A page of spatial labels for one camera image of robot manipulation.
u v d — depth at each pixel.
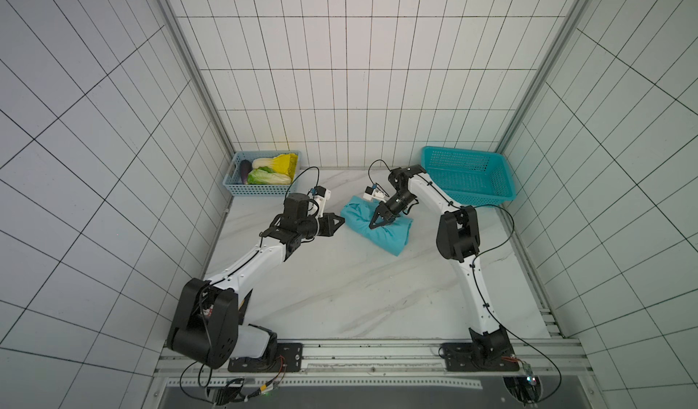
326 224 0.73
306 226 0.72
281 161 1.10
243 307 0.81
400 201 0.85
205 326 0.42
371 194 0.90
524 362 0.70
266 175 1.07
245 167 1.14
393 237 0.87
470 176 1.18
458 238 0.64
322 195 0.76
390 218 0.84
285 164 1.09
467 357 0.72
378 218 0.91
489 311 0.64
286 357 0.73
